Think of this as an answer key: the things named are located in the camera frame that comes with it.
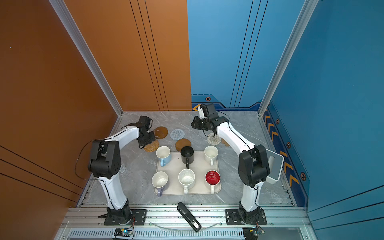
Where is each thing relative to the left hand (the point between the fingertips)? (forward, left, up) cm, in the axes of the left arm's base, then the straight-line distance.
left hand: (152, 139), depth 100 cm
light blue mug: (-11, -10, +1) cm, 15 cm away
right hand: (0, -26, +16) cm, 31 cm away
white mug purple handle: (-27, -10, -1) cm, 29 cm away
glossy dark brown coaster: (+9, -3, -4) cm, 10 cm away
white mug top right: (-12, -39, +2) cm, 40 cm away
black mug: (-11, -24, +1) cm, 27 cm away
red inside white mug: (-25, -39, -1) cm, 47 cm away
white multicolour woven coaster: (+2, -43, -2) cm, 43 cm away
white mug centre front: (-25, -25, -2) cm, 35 cm away
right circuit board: (-51, -56, -3) cm, 76 cm away
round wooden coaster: (0, -20, -3) cm, 20 cm away
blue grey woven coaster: (+6, -16, -2) cm, 17 cm away
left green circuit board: (-51, +5, -5) cm, 51 cm away
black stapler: (-45, -27, 0) cm, 52 cm away
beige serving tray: (-24, -34, -6) cm, 42 cm away
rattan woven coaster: (-4, 0, -3) cm, 5 cm away
